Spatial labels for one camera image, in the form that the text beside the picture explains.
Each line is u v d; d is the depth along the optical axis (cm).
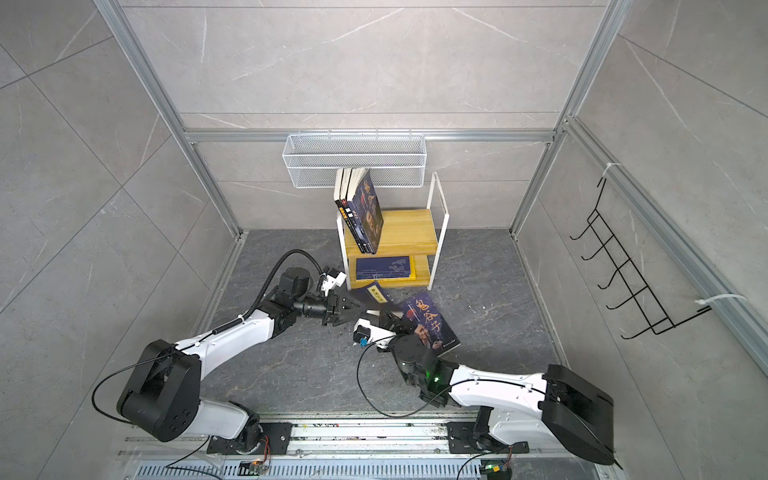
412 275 100
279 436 73
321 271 78
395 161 101
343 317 76
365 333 63
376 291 98
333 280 78
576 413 40
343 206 73
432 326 92
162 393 42
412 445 73
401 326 66
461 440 73
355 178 78
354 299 75
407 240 90
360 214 78
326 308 71
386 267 101
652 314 62
